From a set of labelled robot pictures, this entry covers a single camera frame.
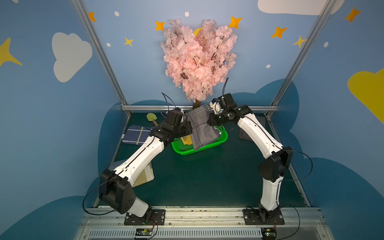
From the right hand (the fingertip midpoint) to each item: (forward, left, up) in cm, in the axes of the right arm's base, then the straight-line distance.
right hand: (209, 120), depth 84 cm
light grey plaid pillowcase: (-5, +4, -5) cm, 8 cm away
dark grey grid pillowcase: (+27, -44, -24) cm, 56 cm away
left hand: (-6, +9, +2) cm, 11 cm away
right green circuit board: (-49, -32, -28) cm, 65 cm away
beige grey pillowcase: (-25, +36, -23) cm, 50 cm away
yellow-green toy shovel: (+22, +45, -23) cm, 55 cm away
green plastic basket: (-11, +12, -16) cm, 22 cm away
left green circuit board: (-53, +30, -25) cm, 66 cm away
